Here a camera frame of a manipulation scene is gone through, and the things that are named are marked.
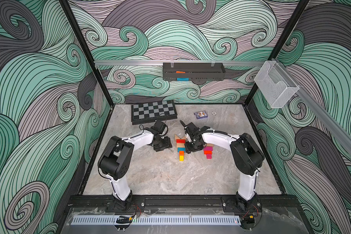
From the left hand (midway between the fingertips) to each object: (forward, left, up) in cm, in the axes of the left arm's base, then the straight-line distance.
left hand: (169, 146), depth 92 cm
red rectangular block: (+6, -8, -3) cm, 10 cm away
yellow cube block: (-7, -8, -2) cm, 11 cm away
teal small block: (-1, -8, -3) cm, 9 cm away
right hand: (-1, -15, -3) cm, 15 cm away
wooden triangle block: (+7, -10, -1) cm, 12 cm away
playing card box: (+28, -24, -1) cm, 37 cm away
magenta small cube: (-6, -25, -3) cm, 26 cm away
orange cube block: (-4, -8, -2) cm, 9 cm away
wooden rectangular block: (+1, -7, 0) cm, 7 cm away
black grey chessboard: (+29, +16, 0) cm, 33 cm away
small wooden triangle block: (+7, -5, -2) cm, 9 cm away
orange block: (-3, -25, -3) cm, 25 cm away
